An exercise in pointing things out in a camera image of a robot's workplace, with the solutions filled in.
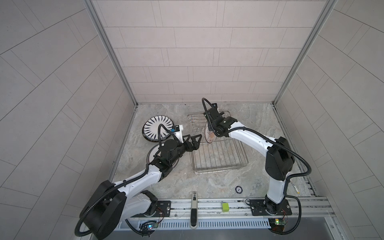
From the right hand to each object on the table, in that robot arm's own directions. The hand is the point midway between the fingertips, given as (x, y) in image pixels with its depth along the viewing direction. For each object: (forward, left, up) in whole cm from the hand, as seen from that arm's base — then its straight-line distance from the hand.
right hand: (213, 121), depth 90 cm
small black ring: (-36, -10, -14) cm, 39 cm away
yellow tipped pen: (-36, -39, -14) cm, 55 cm away
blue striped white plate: (+4, +41, -9) cm, 43 cm away
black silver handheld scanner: (-44, +14, -8) cm, 47 cm away
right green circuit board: (-51, -24, -15) cm, 59 cm away
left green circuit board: (-49, +33, -9) cm, 60 cm away
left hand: (-13, +9, +5) cm, 17 cm away
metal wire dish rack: (-16, -5, -12) cm, 20 cm away
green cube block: (-43, -2, -14) cm, 45 cm away
